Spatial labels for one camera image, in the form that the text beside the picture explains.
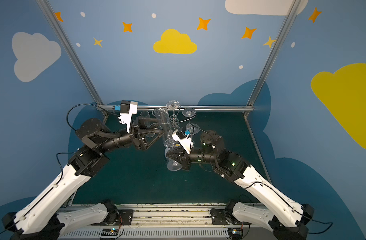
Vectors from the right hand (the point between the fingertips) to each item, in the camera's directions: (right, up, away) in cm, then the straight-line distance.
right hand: (169, 152), depth 57 cm
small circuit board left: (-32, -43, +16) cm, 55 cm away
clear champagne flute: (+8, +17, +19) cm, 27 cm away
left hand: (-2, +11, -9) cm, 14 cm away
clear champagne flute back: (0, +22, +21) cm, 30 cm away
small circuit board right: (+31, -43, +16) cm, 56 cm away
